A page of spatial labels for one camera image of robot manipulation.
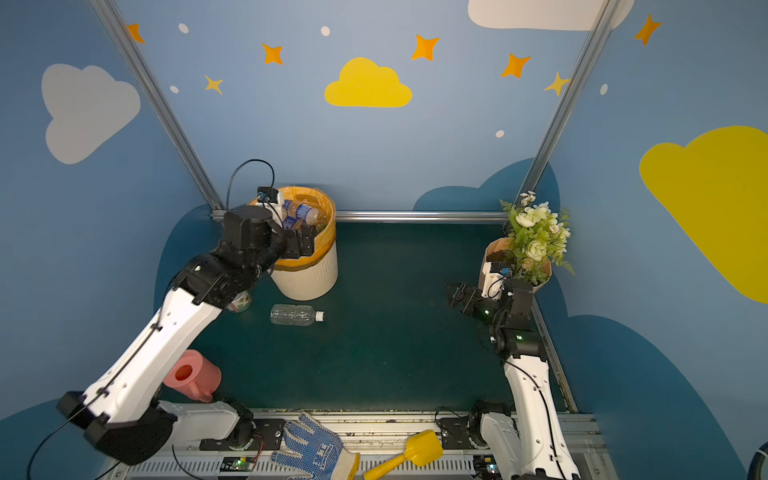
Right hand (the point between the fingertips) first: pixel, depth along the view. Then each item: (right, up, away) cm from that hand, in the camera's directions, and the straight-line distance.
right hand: (462, 287), depth 78 cm
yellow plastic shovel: (-12, -40, -5) cm, 42 cm away
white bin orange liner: (-42, +2, +12) cm, 44 cm away
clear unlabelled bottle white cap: (-48, -10, +13) cm, 50 cm away
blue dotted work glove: (-36, -40, -6) cm, 54 cm away
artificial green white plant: (+20, +13, -1) cm, 24 cm away
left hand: (-40, +15, -9) cm, 44 cm away
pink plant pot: (+18, +12, +19) cm, 28 cm away
